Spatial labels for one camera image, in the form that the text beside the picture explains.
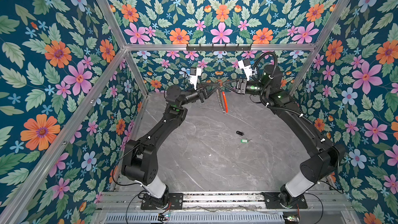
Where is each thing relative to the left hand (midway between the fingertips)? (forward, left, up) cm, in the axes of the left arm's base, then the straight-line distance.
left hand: (220, 84), depth 62 cm
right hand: (+1, -2, -1) cm, 3 cm away
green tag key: (-5, -17, -44) cm, 48 cm away
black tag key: (+1, -15, -45) cm, 47 cm away
